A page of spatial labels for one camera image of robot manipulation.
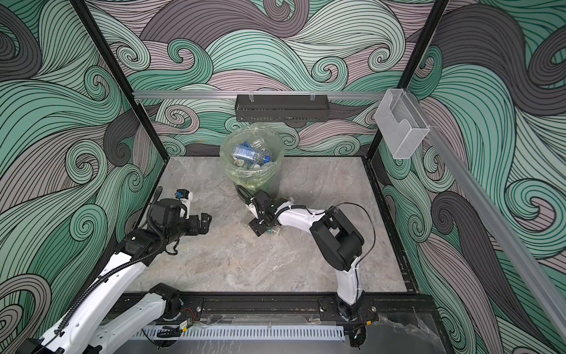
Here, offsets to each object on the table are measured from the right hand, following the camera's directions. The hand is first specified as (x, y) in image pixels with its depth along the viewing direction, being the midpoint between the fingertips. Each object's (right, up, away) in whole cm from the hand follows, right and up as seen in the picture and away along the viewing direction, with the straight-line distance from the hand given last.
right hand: (260, 223), depth 92 cm
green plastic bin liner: (-3, +21, -15) cm, 26 cm away
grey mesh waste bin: (-2, +28, -7) cm, 29 cm away
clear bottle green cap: (+6, -2, -4) cm, 8 cm away
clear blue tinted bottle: (-3, +30, -6) cm, 30 cm away
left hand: (-20, +7, -16) cm, 27 cm away
